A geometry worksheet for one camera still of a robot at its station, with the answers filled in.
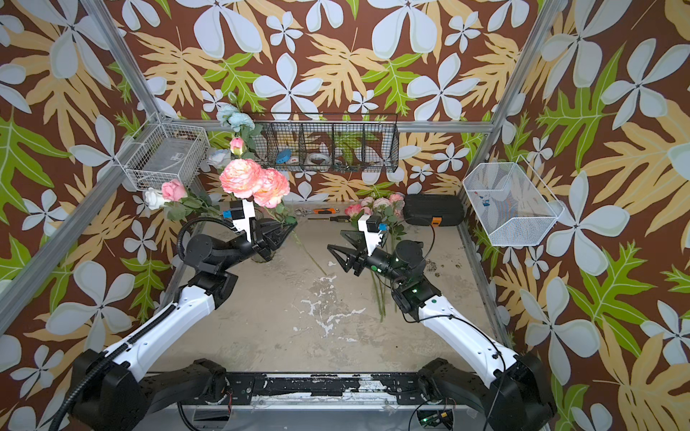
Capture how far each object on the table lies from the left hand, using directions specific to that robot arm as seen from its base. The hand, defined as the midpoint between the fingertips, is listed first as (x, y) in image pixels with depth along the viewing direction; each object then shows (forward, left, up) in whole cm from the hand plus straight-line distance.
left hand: (294, 221), depth 60 cm
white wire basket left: (+35, +48, -6) cm, 60 cm away
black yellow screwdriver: (+36, -7, -41) cm, 55 cm away
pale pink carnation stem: (+1, -23, -42) cm, 47 cm away
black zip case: (+39, -51, -39) cm, 75 cm away
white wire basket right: (+20, -65, -15) cm, 70 cm away
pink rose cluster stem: (+36, -32, -37) cm, 61 cm away
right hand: (+1, -9, -8) cm, 12 cm away
